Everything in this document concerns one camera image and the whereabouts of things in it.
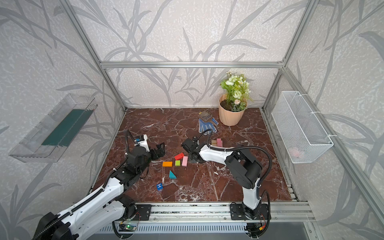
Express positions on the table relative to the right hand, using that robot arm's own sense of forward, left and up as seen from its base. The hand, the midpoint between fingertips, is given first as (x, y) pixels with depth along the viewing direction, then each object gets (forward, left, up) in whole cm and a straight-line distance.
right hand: (195, 152), depth 94 cm
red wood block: (-2, +11, -1) cm, 11 cm away
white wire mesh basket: (-10, -46, +33) cm, 58 cm away
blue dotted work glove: (+22, -7, -1) cm, 23 cm away
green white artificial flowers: (+28, -26, +26) cm, 46 cm away
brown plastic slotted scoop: (+30, -7, +1) cm, 31 cm away
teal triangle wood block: (-15, +14, 0) cm, 20 cm away
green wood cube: (-7, +11, 0) cm, 13 cm away
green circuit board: (-39, +32, -1) cm, 50 cm away
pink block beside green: (-5, +7, -1) cm, 8 cm away
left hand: (0, +19, +15) cm, 24 cm away
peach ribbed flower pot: (+21, -23, +9) cm, 32 cm away
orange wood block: (-8, +17, 0) cm, 19 cm away
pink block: (+7, -15, +1) cm, 17 cm away
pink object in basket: (-10, -50, +19) cm, 54 cm away
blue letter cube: (-20, +19, 0) cm, 28 cm away
